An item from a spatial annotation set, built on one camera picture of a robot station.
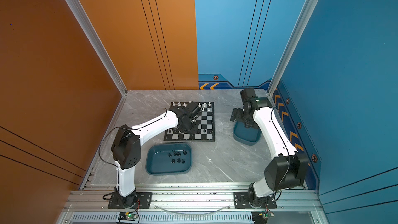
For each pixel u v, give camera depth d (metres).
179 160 0.85
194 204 0.72
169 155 0.87
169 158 0.87
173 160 0.85
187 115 0.69
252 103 0.55
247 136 0.90
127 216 0.71
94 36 0.89
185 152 0.87
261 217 0.71
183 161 0.85
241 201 0.72
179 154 0.87
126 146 0.50
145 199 0.74
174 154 0.87
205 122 0.99
